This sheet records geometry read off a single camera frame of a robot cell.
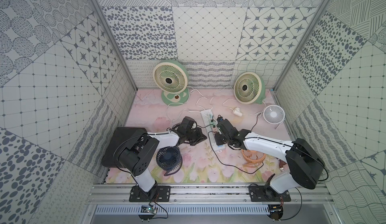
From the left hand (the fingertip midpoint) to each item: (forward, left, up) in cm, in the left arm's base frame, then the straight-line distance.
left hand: (208, 134), depth 88 cm
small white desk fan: (+14, -43, +2) cm, 45 cm away
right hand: (-1, -6, -2) cm, 7 cm away
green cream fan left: (+28, +23, +20) cm, 41 cm away
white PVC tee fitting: (+20, -21, -3) cm, 29 cm away
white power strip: (+13, -1, -2) cm, 13 cm away
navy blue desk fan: (-16, +20, +3) cm, 26 cm away
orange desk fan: (-14, -24, +1) cm, 28 cm away
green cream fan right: (+32, -29, +8) cm, 44 cm away
